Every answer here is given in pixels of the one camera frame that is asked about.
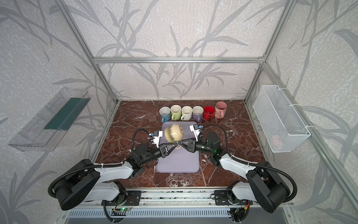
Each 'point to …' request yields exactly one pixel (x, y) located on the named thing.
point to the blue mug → (165, 113)
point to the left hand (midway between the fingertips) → (178, 143)
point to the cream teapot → (174, 133)
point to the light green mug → (175, 111)
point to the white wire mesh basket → (281, 126)
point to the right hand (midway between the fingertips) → (180, 139)
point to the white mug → (187, 111)
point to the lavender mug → (197, 113)
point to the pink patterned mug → (220, 109)
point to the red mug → (209, 112)
